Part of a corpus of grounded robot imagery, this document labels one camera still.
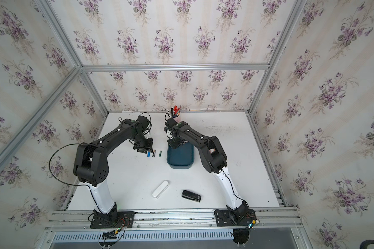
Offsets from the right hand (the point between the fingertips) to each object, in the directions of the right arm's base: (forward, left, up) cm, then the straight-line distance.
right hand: (176, 144), depth 100 cm
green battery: (-7, +10, 0) cm, 12 cm away
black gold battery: (-7, +14, 0) cm, 15 cm away
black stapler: (-31, -8, +1) cm, 32 cm away
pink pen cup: (+16, 0, +8) cm, 18 cm away
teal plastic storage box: (-8, -4, -2) cm, 9 cm away
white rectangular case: (-30, +6, +2) cm, 30 cm away
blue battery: (-8, +17, 0) cm, 19 cm away
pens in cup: (+22, +2, +9) cm, 24 cm away
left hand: (-9, +14, +6) cm, 18 cm away
